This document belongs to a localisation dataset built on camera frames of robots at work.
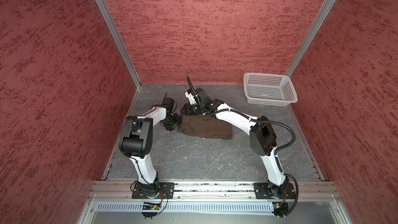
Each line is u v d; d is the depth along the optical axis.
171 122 0.84
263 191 0.74
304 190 0.76
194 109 0.77
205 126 0.91
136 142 0.50
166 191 0.74
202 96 0.71
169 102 0.81
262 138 0.53
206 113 0.67
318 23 0.85
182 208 0.77
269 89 1.18
